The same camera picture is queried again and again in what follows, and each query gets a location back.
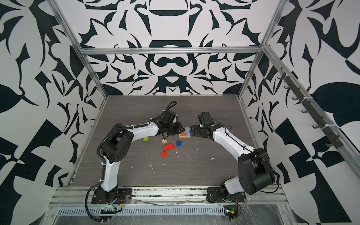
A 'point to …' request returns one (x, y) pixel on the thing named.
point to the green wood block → (146, 138)
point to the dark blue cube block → (178, 143)
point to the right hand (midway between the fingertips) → (198, 130)
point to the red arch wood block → (168, 146)
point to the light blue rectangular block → (187, 130)
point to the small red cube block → (163, 154)
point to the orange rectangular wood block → (183, 134)
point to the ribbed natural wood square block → (164, 141)
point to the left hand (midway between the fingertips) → (185, 127)
